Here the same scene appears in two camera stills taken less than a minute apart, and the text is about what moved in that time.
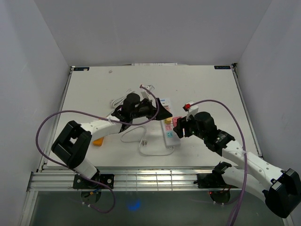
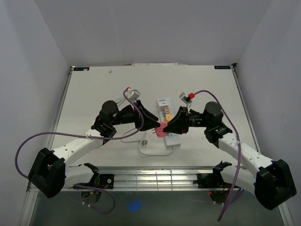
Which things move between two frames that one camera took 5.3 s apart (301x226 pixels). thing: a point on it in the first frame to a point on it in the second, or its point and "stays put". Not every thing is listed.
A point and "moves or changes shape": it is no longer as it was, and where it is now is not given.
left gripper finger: [163, 113] to [145, 112]
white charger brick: [165, 102] stays put
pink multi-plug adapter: [174, 120] moves or changes shape
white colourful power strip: [170, 141] stays put
